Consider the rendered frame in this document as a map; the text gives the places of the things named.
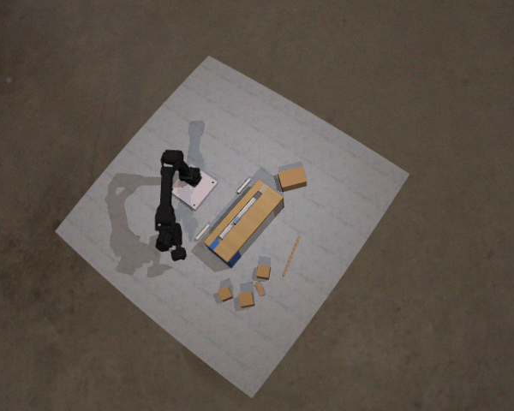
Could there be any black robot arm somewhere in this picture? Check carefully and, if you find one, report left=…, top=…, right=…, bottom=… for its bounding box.
left=155, top=149, right=202, bottom=252

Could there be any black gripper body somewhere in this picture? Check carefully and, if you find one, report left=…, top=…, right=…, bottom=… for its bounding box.
left=171, top=223, right=187, bottom=261

